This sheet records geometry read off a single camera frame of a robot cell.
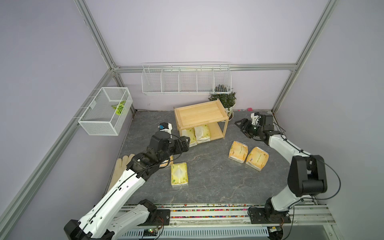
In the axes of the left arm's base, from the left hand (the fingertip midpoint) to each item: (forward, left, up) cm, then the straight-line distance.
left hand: (183, 141), depth 71 cm
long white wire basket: (+48, -3, +3) cm, 48 cm away
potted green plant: (+36, -30, -8) cm, 48 cm away
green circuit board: (-32, +18, -28) cm, 46 cm away
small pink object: (+46, -54, -28) cm, 76 cm away
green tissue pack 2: (+19, -12, -20) cm, 30 cm away
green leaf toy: (+23, +35, +3) cm, 41 cm away
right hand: (+16, -33, -10) cm, 38 cm away
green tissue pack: (-7, +4, -22) cm, 24 cm away
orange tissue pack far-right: (-1, -44, -23) cm, 49 cm away
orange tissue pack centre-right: (+4, -33, -22) cm, 40 cm away
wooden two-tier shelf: (+24, -18, -6) cm, 30 cm away
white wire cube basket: (+23, +44, 0) cm, 49 cm away
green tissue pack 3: (+20, -4, -21) cm, 29 cm away
